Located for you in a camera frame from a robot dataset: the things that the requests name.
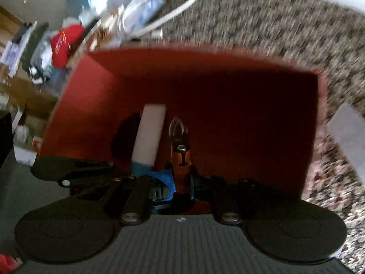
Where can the black pouch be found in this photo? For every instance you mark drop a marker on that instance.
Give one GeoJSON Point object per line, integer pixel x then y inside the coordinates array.
{"type": "Point", "coordinates": [125, 137]}

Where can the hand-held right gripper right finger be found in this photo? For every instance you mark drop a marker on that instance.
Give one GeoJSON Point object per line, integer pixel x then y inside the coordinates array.
{"type": "Point", "coordinates": [205, 185]}

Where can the red cardboard box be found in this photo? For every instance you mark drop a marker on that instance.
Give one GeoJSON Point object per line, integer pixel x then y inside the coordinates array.
{"type": "Point", "coordinates": [228, 105]}

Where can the clear packet with blue print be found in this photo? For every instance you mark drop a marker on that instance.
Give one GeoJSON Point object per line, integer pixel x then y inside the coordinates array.
{"type": "Point", "coordinates": [148, 12]}

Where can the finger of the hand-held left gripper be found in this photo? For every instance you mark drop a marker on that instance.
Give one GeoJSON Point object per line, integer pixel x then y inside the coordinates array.
{"type": "Point", "coordinates": [57, 168]}

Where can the white tube with blue cap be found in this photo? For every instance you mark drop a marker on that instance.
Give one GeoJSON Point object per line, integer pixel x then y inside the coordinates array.
{"type": "Point", "coordinates": [148, 134]}

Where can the red cloth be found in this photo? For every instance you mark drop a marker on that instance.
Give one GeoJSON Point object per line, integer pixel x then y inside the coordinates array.
{"type": "Point", "coordinates": [8, 264]}

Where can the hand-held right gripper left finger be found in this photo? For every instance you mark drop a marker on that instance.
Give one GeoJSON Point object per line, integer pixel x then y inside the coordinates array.
{"type": "Point", "coordinates": [168, 181]}

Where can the orange folding knife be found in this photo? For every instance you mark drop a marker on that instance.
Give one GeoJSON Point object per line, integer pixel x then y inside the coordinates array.
{"type": "Point", "coordinates": [179, 159]}

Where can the red plush toy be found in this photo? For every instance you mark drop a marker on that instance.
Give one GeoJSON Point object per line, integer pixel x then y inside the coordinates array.
{"type": "Point", "coordinates": [64, 45]}

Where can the silver metal carabiner tool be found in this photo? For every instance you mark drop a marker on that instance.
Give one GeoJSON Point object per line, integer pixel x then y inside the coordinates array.
{"type": "Point", "coordinates": [170, 127]}

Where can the clear plastic case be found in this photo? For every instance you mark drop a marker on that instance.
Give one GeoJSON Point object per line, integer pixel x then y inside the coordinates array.
{"type": "Point", "coordinates": [348, 134]}

